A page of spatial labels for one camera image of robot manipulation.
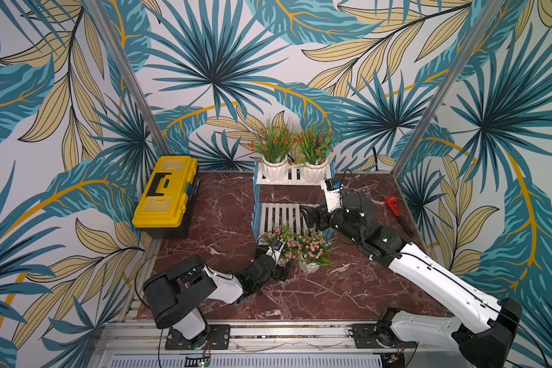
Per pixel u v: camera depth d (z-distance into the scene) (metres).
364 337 0.73
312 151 0.70
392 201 1.08
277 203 1.06
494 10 0.68
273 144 0.72
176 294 0.45
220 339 0.73
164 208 0.84
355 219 0.52
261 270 0.66
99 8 0.67
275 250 0.75
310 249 0.78
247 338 0.75
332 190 0.59
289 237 0.79
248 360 0.70
